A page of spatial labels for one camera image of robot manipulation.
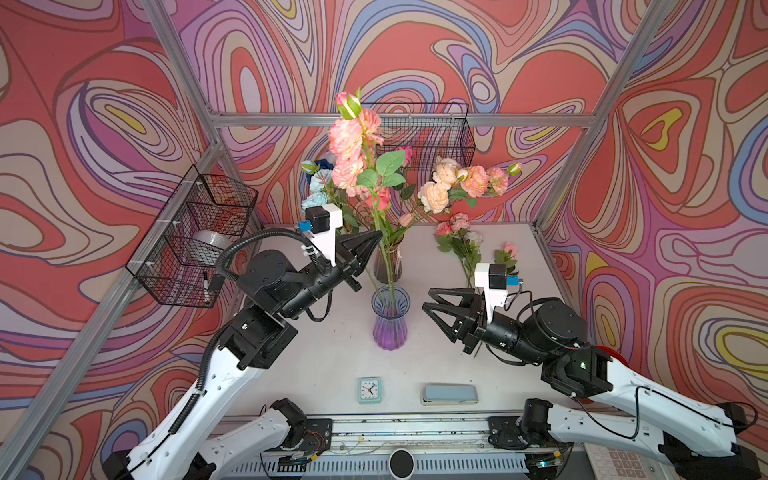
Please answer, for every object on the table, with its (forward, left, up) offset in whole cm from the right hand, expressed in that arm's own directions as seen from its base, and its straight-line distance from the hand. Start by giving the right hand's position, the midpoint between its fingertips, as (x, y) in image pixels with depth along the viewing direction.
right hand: (428, 308), depth 52 cm
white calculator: (-21, -44, -39) cm, 62 cm away
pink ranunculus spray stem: (+53, -19, -37) cm, 67 cm away
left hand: (+9, +8, +10) cm, 16 cm away
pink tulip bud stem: (+33, +2, -10) cm, 35 cm away
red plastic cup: (0, -49, -27) cm, 56 cm away
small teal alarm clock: (-3, +13, -37) cm, 40 cm away
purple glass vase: (+15, +6, -24) cm, 29 cm away
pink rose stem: (+41, -37, -38) cm, 67 cm away
